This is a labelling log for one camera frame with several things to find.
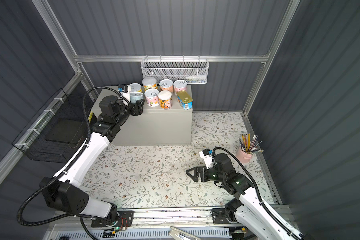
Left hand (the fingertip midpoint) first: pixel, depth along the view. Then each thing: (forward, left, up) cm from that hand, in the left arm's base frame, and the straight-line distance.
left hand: (136, 98), depth 74 cm
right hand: (-31, -28, -23) cm, 47 cm away
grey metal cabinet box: (-6, -5, -15) cm, 17 cm away
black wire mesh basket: (-21, +41, -4) cm, 46 cm away
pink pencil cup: (-20, -58, -30) cm, 69 cm away
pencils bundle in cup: (-14, -63, -27) cm, 70 cm away
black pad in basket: (-11, +35, -10) cm, 38 cm away
